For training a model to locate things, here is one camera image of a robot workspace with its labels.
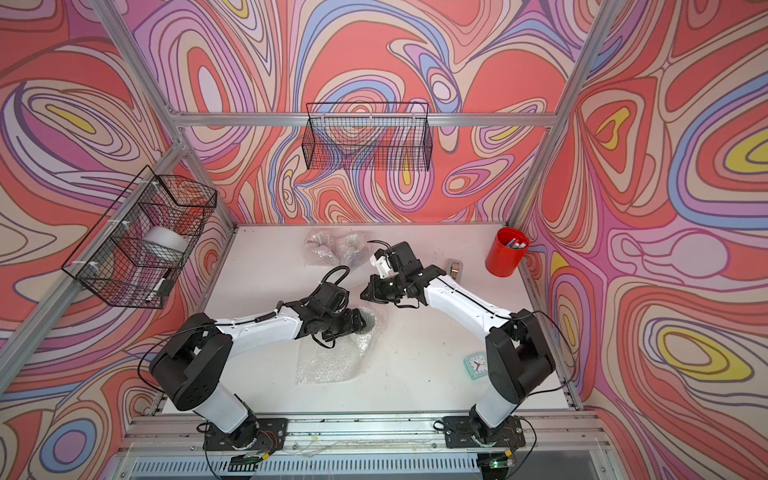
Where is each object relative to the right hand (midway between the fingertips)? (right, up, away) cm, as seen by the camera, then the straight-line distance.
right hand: (364, 302), depth 82 cm
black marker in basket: (-48, +6, -10) cm, 49 cm away
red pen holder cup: (+47, +14, +18) cm, 53 cm away
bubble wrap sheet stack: (-13, -18, +3) cm, 23 cm away
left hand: (-1, -9, +7) cm, 12 cm away
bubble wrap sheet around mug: (-16, +15, +18) cm, 29 cm away
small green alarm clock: (+32, -17, +1) cm, 36 cm away
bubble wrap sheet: (-5, +15, +20) cm, 25 cm away
